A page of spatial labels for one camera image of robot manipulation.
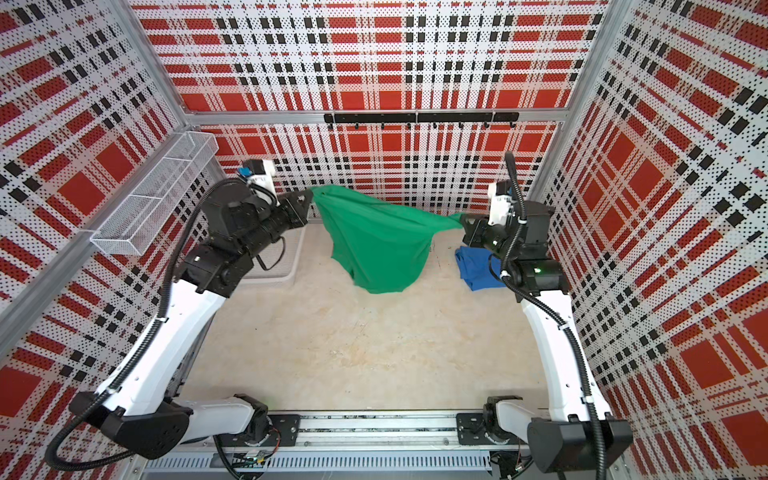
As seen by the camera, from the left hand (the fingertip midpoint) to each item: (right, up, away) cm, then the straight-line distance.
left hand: (311, 197), depth 64 cm
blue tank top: (+47, -18, +40) cm, 65 cm away
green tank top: (+13, -11, +16) cm, 24 cm away
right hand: (+34, -4, +4) cm, 35 cm away
